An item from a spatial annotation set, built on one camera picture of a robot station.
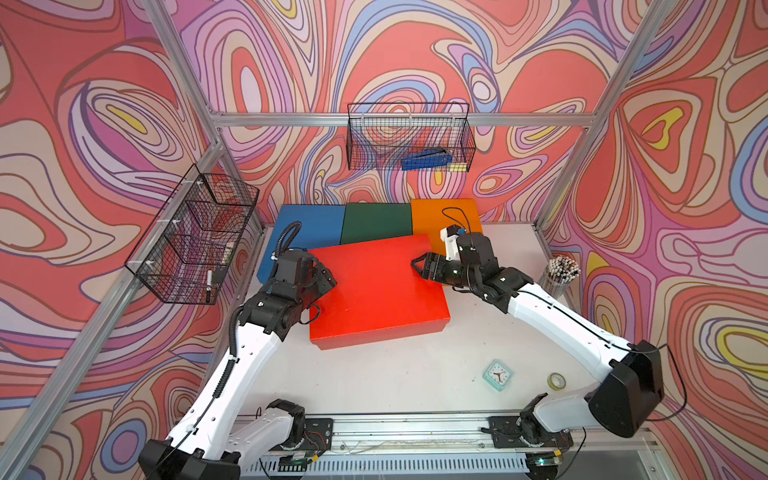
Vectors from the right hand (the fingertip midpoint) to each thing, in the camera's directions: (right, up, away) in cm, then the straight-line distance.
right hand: (419, 274), depth 78 cm
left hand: (-23, 0, -3) cm, 23 cm away
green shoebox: (-17, +17, +27) cm, 36 cm away
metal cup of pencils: (+41, 0, +6) cm, 41 cm away
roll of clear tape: (+39, -30, +4) cm, 49 cm away
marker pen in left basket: (-52, -2, -6) cm, 52 cm away
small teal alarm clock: (+22, -28, +3) cm, 36 cm away
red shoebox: (-11, -4, -5) cm, 12 cm away
